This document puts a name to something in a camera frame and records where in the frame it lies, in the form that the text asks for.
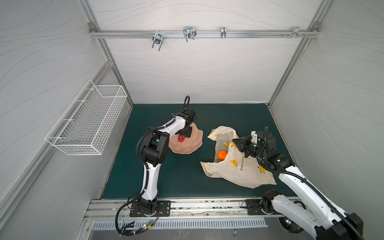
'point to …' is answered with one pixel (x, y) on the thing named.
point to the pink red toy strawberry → (180, 138)
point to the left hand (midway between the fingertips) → (185, 131)
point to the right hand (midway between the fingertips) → (234, 135)
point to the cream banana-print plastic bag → (232, 164)
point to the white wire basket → (85, 126)
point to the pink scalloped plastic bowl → (190, 145)
